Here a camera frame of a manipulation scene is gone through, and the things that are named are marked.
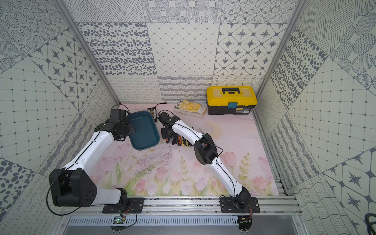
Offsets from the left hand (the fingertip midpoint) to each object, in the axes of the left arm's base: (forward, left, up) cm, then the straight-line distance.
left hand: (128, 127), depth 85 cm
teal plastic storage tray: (+2, -8, -10) cm, 13 cm away
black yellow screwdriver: (0, -31, -15) cm, 35 cm away
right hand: (+5, -21, -17) cm, 27 cm away
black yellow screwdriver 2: (-1, -34, -16) cm, 37 cm away
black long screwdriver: (-14, -37, +7) cm, 40 cm away
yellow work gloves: (+30, -37, -16) cm, 50 cm away
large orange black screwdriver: (+1, -29, -16) cm, 33 cm away
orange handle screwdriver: (+2, -21, -16) cm, 26 cm away
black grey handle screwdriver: (+2, -26, -16) cm, 31 cm away
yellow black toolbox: (+29, -66, -4) cm, 72 cm away
